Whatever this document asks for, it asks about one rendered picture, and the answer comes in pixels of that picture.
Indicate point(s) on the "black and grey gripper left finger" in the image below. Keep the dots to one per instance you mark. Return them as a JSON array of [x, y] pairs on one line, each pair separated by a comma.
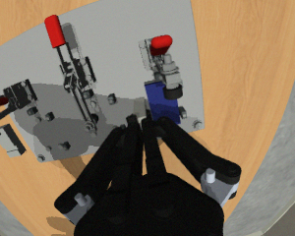
[[94, 180]]

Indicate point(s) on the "blue rectangular plate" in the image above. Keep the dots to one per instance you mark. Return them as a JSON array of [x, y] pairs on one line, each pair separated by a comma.
[[160, 106]]

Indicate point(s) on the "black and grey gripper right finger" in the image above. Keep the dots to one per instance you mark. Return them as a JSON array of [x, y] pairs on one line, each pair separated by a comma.
[[219, 177]]

